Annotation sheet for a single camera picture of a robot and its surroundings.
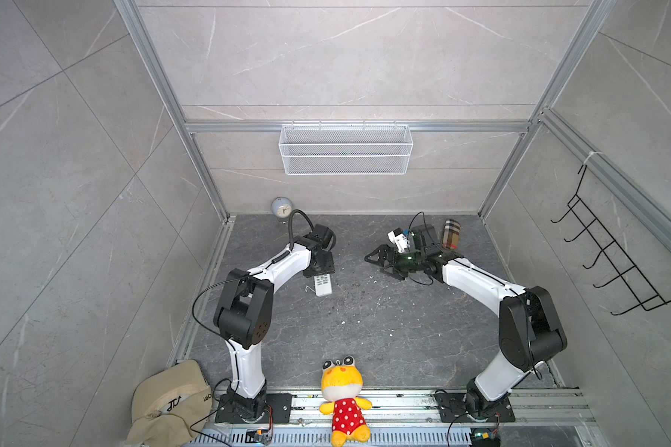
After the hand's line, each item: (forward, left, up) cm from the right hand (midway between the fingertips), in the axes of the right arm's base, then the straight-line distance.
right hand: (372, 262), depth 87 cm
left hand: (+5, +15, -7) cm, 18 cm away
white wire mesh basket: (+40, +7, +15) cm, 43 cm away
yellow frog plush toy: (-33, +10, -8) cm, 35 cm away
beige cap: (-36, +57, -14) cm, 69 cm away
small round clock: (+34, +34, -7) cm, 49 cm away
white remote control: (-3, +16, -7) cm, 18 cm away
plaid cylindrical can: (+21, -35, -13) cm, 43 cm away
